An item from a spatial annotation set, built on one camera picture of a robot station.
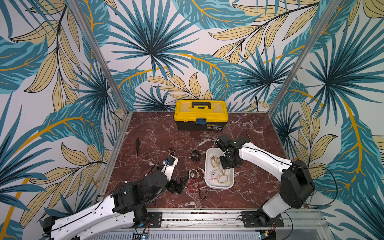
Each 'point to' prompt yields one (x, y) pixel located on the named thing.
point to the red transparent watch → (193, 185)
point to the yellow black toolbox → (198, 115)
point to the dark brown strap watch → (171, 152)
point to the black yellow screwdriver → (137, 143)
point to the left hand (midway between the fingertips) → (179, 175)
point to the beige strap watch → (215, 161)
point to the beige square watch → (224, 182)
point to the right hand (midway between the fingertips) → (227, 165)
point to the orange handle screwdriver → (249, 137)
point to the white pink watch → (212, 174)
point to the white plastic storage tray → (215, 176)
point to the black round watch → (196, 156)
